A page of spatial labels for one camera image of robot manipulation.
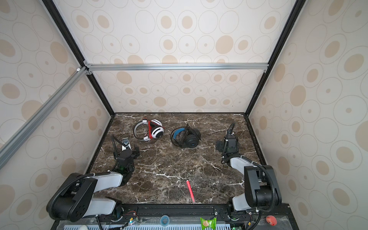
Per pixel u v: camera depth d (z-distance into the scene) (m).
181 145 0.95
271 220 0.70
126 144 0.74
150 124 1.03
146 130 1.09
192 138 0.95
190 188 0.82
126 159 0.66
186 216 0.73
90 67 0.91
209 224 0.69
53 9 0.68
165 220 0.72
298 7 0.68
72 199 0.43
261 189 0.44
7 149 0.51
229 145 0.71
